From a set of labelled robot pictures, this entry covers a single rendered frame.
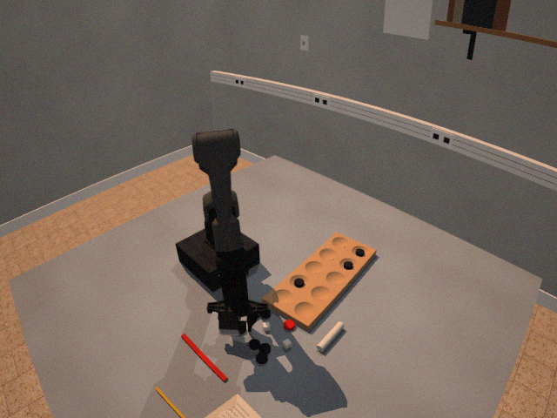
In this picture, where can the red flat bar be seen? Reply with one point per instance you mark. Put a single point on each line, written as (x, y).
(204, 358)

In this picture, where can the pale orange flat sheet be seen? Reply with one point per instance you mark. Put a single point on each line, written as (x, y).
(236, 407)

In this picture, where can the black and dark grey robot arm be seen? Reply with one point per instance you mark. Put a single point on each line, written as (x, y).
(216, 154)

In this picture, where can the yellow pencil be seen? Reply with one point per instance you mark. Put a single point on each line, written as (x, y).
(169, 402)

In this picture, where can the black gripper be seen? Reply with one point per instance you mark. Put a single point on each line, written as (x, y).
(249, 308)

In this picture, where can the white rectangular bar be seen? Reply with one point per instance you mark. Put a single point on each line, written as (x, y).
(331, 335)

